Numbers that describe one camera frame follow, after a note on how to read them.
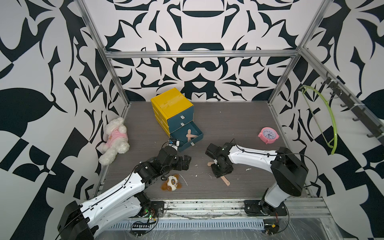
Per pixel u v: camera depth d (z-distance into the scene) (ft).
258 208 2.43
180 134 3.19
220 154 2.07
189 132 3.34
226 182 2.72
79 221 1.30
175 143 2.31
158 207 2.44
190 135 3.25
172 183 2.60
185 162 2.29
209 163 2.86
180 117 2.86
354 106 1.93
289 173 1.48
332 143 2.20
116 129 3.07
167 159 1.86
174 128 3.03
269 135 3.25
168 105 2.80
